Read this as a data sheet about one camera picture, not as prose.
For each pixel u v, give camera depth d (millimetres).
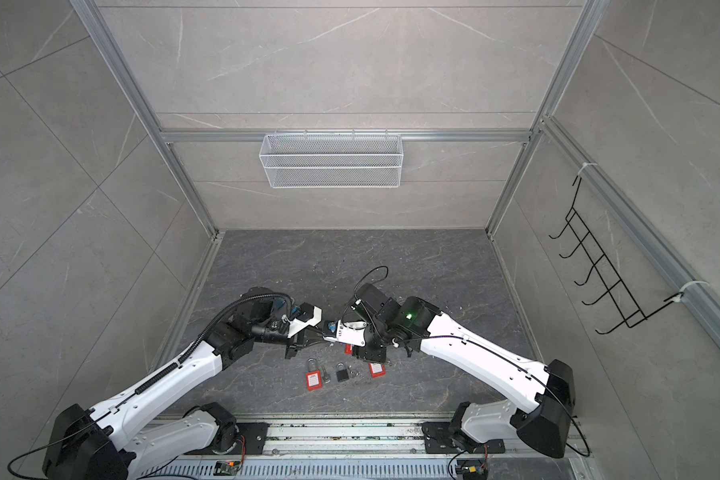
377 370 823
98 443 385
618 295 645
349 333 603
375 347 599
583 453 408
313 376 817
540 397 390
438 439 731
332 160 1009
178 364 490
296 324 605
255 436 730
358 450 729
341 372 839
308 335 647
